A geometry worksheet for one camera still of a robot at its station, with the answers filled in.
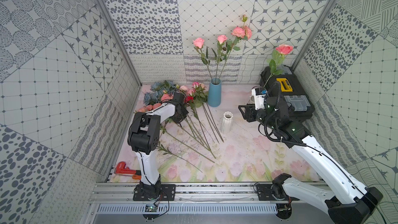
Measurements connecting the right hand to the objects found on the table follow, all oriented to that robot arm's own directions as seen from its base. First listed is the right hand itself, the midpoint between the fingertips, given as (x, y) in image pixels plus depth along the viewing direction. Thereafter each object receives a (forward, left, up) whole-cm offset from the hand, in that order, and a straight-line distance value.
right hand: (243, 108), depth 73 cm
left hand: (+11, +28, -24) cm, 39 cm away
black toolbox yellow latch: (+24, -36, -11) cm, 44 cm away
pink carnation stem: (-10, +43, -25) cm, 50 cm away
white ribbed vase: (+1, +6, -20) cm, 21 cm away
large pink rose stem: (+27, -22, +8) cm, 36 cm away
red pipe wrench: (-21, +63, -26) cm, 71 cm away
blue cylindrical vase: (+22, +13, -18) cm, 31 cm away
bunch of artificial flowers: (+2, +27, -27) cm, 38 cm away
